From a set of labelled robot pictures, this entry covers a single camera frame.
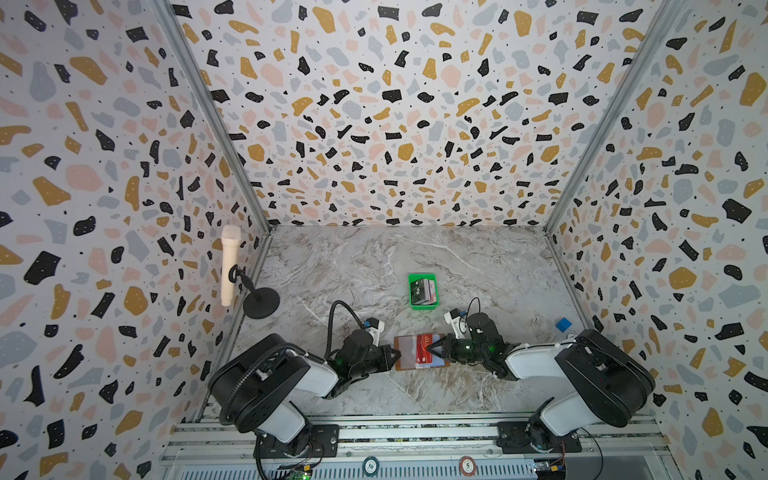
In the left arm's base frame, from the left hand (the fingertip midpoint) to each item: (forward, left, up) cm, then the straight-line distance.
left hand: (410, 355), depth 86 cm
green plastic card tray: (+28, -4, -1) cm, 29 cm away
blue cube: (+10, -49, -2) cm, 50 cm away
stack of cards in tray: (+22, -5, 0) cm, 22 cm away
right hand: (+1, -6, +1) cm, 7 cm away
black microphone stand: (+18, +48, -1) cm, 52 cm away
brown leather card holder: (+1, +1, -2) cm, 3 cm away
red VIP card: (0, -4, -1) cm, 4 cm away
